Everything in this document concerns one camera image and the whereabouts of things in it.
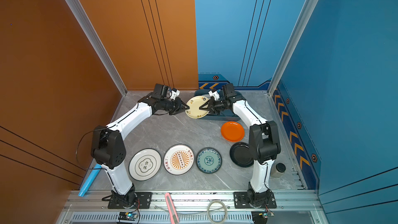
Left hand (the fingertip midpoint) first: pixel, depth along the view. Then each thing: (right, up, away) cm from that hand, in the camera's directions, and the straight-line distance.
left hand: (190, 106), depth 86 cm
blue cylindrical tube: (-51, -37, -7) cm, 63 cm away
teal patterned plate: (+11, -30, 0) cm, 32 cm away
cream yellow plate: (+2, +2, +1) cm, 3 cm away
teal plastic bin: (+19, -4, -9) cm, 21 cm away
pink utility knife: (-7, -48, -15) cm, 50 cm away
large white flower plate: (-25, -32, -1) cm, 40 cm away
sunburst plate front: (-7, -30, +1) cm, 30 cm away
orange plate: (+26, -16, +11) cm, 32 cm away
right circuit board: (+34, -51, -15) cm, 63 cm away
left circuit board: (-27, -50, -15) cm, 59 cm away
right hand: (+6, -1, -1) cm, 6 cm away
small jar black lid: (+43, -31, -12) cm, 55 cm away
